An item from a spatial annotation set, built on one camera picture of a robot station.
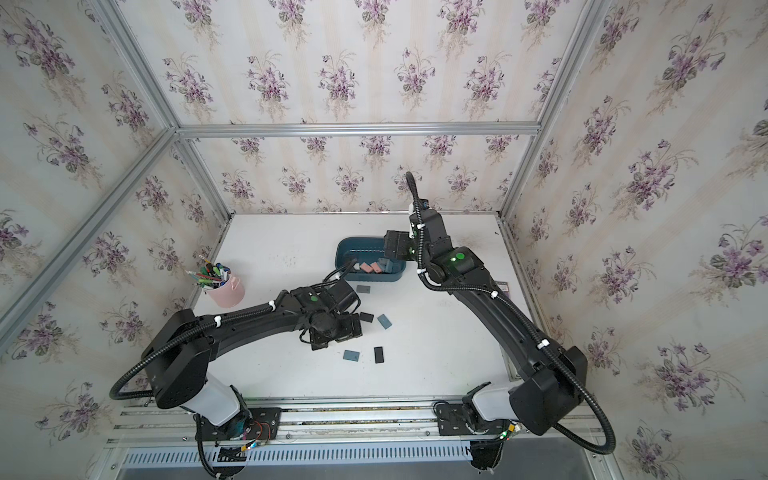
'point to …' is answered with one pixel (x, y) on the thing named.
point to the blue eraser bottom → (351, 355)
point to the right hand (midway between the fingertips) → (405, 238)
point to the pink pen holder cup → (230, 294)
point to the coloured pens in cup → (211, 275)
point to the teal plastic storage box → (366, 249)
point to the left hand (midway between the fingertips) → (352, 338)
